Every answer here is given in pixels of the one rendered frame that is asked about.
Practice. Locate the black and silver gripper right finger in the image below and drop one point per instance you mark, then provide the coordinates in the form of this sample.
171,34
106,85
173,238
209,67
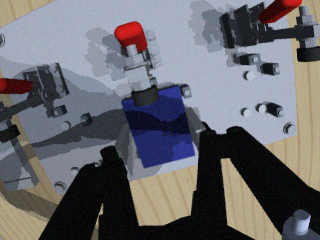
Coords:
292,206

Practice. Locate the blue rectangular block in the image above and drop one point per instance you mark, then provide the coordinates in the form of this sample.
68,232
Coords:
160,130

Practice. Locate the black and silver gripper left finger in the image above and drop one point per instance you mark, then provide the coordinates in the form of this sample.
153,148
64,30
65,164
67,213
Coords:
76,215

